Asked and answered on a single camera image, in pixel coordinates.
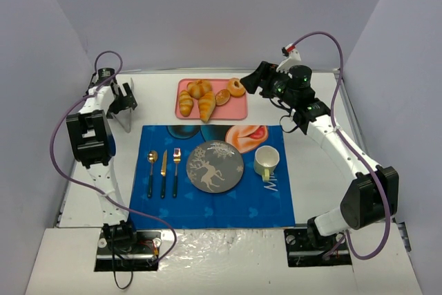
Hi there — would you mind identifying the blue cartoon placemat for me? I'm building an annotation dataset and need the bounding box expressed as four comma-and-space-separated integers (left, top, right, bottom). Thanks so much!
130, 125, 295, 229

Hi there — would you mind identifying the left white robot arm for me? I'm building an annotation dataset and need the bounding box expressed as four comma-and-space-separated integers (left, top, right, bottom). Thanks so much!
66, 68, 137, 253

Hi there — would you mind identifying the croissant bread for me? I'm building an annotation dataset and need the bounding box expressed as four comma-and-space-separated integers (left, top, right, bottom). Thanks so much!
178, 90, 193, 117
198, 91, 216, 123

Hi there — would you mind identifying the purple cable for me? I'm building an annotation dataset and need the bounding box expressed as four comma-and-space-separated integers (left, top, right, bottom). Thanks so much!
293, 31, 392, 261
50, 50, 177, 265

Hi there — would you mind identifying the sugared donut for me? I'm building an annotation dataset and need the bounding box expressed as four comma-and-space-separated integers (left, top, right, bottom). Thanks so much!
227, 78, 246, 97

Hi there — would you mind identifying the round striped bread roll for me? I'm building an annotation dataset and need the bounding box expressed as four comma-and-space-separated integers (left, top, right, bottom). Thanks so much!
186, 79, 212, 99

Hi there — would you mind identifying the cream mug yellow handle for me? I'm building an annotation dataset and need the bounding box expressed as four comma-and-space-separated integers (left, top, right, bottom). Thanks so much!
253, 146, 280, 182

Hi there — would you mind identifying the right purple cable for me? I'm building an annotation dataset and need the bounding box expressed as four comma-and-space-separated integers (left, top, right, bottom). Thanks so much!
293, 31, 392, 261

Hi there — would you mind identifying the pink tray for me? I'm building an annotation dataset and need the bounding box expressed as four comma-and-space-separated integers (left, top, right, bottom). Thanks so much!
175, 78, 248, 123

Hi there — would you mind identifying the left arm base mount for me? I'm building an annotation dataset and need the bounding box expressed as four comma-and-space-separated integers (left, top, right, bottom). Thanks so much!
94, 231, 162, 272

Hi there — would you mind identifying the grey reindeer plate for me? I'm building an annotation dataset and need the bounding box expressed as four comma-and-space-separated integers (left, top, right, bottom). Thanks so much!
186, 140, 244, 193

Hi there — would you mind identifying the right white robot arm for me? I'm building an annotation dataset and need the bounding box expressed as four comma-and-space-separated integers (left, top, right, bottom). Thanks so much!
240, 61, 399, 248

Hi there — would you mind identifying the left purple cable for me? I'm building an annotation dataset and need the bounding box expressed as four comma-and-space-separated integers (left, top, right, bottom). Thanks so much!
50, 50, 177, 265

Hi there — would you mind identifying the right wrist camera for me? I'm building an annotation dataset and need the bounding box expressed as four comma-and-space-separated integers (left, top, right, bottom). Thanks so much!
276, 44, 302, 73

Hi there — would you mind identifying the gold fork dark handle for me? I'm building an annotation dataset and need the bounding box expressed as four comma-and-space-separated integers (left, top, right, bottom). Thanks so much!
172, 148, 181, 198

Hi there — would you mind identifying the small sesame bun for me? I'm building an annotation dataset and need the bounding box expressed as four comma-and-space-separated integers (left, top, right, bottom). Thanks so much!
215, 89, 231, 106

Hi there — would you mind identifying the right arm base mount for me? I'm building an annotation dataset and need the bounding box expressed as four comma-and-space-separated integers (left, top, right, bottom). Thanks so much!
284, 226, 352, 268

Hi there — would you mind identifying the gold knife dark handle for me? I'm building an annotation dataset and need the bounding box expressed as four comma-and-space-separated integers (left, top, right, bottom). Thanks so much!
160, 150, 168, 199

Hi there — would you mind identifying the gold spoon dark handle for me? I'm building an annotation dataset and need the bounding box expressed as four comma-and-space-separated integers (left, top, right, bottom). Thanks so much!
147, 150, 158, 198

